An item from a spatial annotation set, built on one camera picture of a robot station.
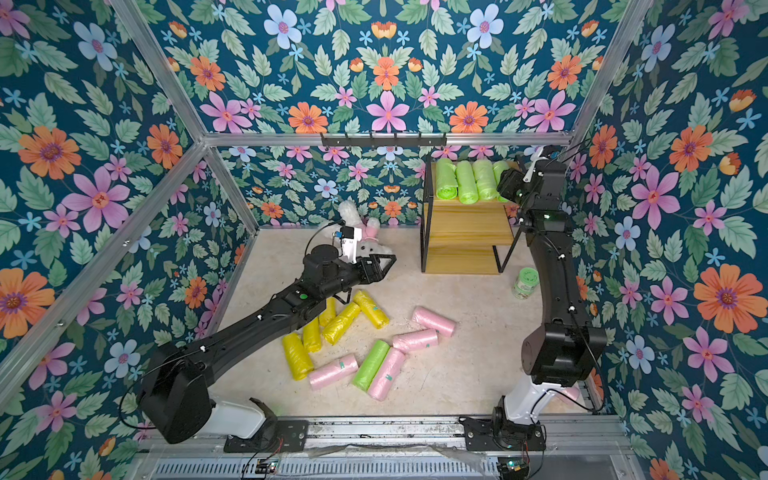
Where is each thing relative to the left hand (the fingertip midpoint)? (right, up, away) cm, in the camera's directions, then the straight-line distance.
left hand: (391, 258), depth 74 cm
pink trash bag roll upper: (+11, -20, +17) cm, 28 cm away
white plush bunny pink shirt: (-18, +15, +37) cm, 44 cm away
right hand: (+32, +23, +2) cm, 39 cm away
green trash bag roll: (-7, -30, +8) cm, 32 cm away
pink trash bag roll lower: (-1, -32, +6) cm, 32 cm away
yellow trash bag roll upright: (-24, -23, +13) cm, 36 cm away
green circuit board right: (+30, -51, -3) cm, 59 cm away
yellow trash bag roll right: (-7, -17, +19) cm, 26 cm away
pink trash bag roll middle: (+7, -24, +12) cm, 28 cm away
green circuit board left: (-31, -52, -2) cm, 60 cm away
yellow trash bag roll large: (-26, -28, +8) cm, 40 cm away
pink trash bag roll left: (-16, -31, +7) cm, 36 cm away
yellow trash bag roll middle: (-18, -22, +14) cm, 31 cm away
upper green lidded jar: (+42, -8, +19) cm, 47 cm away
